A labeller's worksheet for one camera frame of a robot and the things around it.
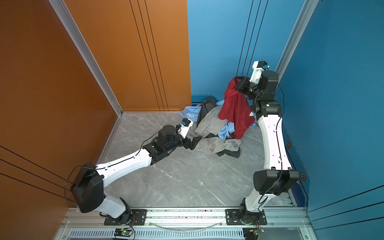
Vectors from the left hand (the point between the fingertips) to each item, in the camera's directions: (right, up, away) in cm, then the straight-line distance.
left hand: (196, 131), depth 78 cm
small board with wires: (+27, -49, -7) cm, 56 cm away
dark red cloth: (+22, +12, +4) cm, 25 cm away
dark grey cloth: (+8, +17, +28) cm, 33 cm away
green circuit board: (-35, -48, -7) cm, 60 cm away
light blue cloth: (-3, +12, +35) cm, 37 cm away
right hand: (+17, +25, -9) cm, 32 cm away
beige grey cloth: (+8, +3, +17) cm, 19 cm away
